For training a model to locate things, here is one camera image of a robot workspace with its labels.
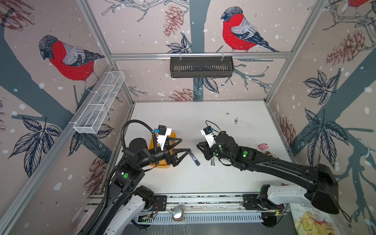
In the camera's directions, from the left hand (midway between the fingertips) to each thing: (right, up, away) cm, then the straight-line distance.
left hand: (184, 147), depth 58 cm
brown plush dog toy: (+51, -11, +32) cm, 61 cm away
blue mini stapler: (+5, -14, +29) cm, 33 cm away
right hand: (+5, -3, +15) cm, 16 cm away
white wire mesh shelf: (-47, +12, +13) cm, 50 cm away
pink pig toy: (+49, -7, +34) cm, 60 cm away
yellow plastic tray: (-8, -5, -3) cm, 10 cm away
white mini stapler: (+16, -16, +29) cm, 37 cm away
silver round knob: (-4, -34, +9) cm, 35 cm away
